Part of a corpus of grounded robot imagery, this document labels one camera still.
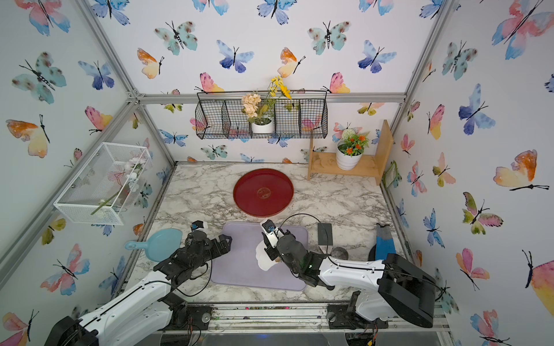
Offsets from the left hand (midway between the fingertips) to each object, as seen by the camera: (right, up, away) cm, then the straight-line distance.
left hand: (226, 240), depth 86 cm
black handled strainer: (+40, -3, +7) cm, 41 cm away
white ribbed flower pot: (+51, +33, +17) cm, 63 cm away
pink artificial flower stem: (-29, +28, -10) cm, 42 cm away
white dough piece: (+15, -8, 0) cm, 17 cm away
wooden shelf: (+68, +32, +25) cm, 79 cm away
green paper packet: (+77, +26, +24) cm, 85 cm away
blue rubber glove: (+64, -2, +3) cm, 64 cm away
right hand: (+17, +6, -8) cm, 20 cm away
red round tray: (+13, +18, +22) cm, 31 cm away
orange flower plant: (+54, +40, +12) cm, 68 cm away
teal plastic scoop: (-29, -4, +6) cm, 30 cm away
